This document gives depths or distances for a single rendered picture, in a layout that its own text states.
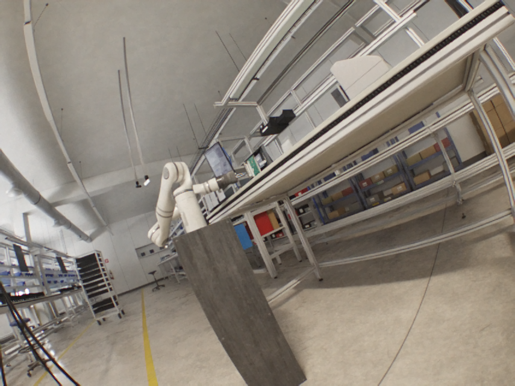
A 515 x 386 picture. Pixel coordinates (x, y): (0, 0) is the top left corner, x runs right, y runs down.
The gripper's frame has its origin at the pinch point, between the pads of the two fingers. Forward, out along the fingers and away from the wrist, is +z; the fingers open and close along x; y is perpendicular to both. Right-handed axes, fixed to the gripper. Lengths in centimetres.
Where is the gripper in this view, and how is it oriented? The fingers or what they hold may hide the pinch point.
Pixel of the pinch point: (245, 173)
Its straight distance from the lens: 130.2
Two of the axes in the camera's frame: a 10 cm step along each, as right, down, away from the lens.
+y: 0.5, -1.7, -9.8
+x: -4.0, -9.1, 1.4
